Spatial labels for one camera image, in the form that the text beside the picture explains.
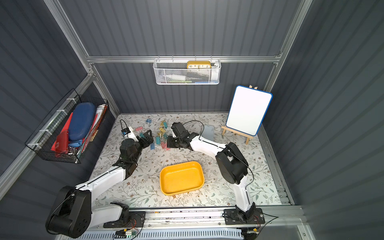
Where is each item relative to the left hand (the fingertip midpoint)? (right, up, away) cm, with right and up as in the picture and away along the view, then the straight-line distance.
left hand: (146, 133), depth 84 cm
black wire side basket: (-35, -3, -23) cm, 42 cm away
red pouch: (-30, -5, -20) cm, 37 cm away
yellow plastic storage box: (+20, -28, +6) cm, 34 cm away
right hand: (+12, -5, +6) cm, 15 cm away
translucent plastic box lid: (+37, 0, +23) cm, 44 cm away
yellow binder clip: (+4, +1, +23) cm, 23 cm away
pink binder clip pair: (+7, -9, +15) cm, 19 cm away
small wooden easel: (+63, -3, +13) cm, 64 cm away
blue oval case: (-29, +9, -10) cm, 32 cm away
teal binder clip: (+5, +5, +28) cm, 29 cm away
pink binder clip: (-14, +2, +25) cm, 29 cm away
